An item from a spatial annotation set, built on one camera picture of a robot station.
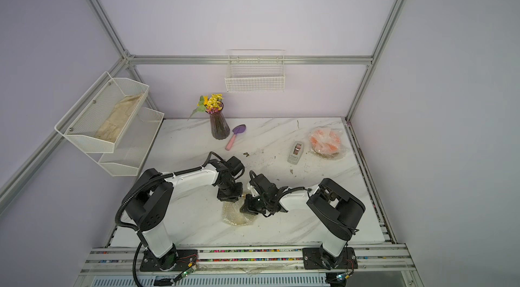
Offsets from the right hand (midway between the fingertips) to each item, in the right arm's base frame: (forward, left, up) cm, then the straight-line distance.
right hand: (237, 215), depth 83 cm
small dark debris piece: (+32, -2, -1) cm, 32 cm away
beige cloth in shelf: (+24, +47, +29) cm, 60 cm away
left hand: (+6, +1, -1) cm, 6 cm away
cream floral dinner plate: (+1, +3, 0) cm, 3 cm away
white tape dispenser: (+30, -28, +1) cm, 41 cm away
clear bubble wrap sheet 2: (+30, -51, +1) cm, 59 cm away
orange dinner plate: (+34, -43, +5) cm, 55 cm away
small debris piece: (+22, -25, -2) cm, 33 cm away
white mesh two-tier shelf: (+24, +51, +10) cm, 57 cm away
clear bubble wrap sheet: (0, +2, 0) cm, 2 cm away
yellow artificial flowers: (+43, +14, +23) cm, 51 cm away
